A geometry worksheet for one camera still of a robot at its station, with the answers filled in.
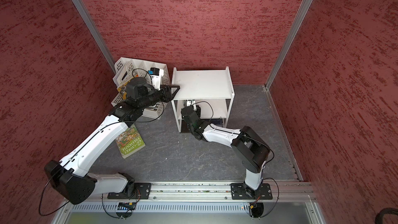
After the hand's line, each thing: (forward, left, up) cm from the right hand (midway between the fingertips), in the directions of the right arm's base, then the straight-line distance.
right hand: (188, 107), depth 88 cm
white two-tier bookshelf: (-3, -13, +18) cm, 23 cm away
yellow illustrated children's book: (+10, +40, +6) cm, 41 cm away
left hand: (-4, +4, +19) cm, 20 cm away
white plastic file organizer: (+23, +39, +11) cm, 47 cm away
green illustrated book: (-15, +34, -12) cm, 39 cm away
